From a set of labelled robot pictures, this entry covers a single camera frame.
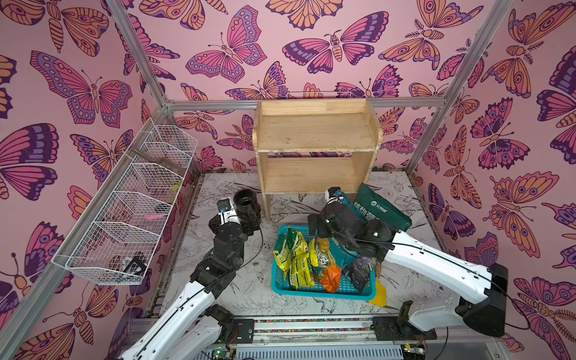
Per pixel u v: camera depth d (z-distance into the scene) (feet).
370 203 2.51
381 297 2.65
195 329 1.89
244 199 3.02
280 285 2.67
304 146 2.30
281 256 2.54
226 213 1.96
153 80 2.77
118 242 2.14
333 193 2.05
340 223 1.69
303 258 2.59
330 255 2.45
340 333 2.41
